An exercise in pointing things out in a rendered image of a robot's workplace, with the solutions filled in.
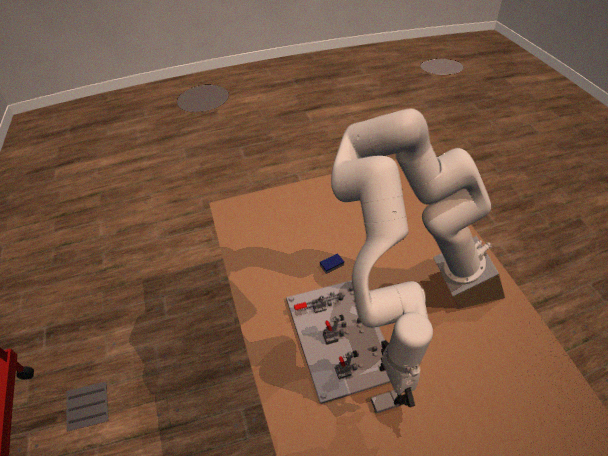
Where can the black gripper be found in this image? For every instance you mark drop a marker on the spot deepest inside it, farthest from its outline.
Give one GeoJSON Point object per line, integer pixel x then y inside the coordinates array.
{"type": "Point", "coordinates": [400, 381]}

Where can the black toggle clamp with red handle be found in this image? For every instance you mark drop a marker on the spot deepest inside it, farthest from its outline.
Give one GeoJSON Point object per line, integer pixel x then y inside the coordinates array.
{"type": "Point", "coordinates": [345, 366]}

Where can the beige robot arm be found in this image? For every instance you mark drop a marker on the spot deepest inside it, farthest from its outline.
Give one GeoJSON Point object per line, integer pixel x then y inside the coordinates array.
{"type": "Point", "coordinates": [374, 180]}

